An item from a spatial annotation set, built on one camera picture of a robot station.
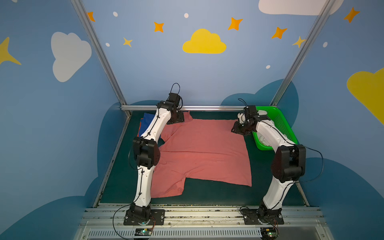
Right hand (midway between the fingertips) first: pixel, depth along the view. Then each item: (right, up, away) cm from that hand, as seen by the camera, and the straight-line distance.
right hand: (235, 129), depth 94 cm
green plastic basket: (+37, +7, +17) cm, 42 cm away
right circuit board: (+10, -51, -23) cm, 56 cm away
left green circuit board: (-51, -50, -23) cm, 75 cm away
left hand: (-36, +6, +2) cm, 37 cm away
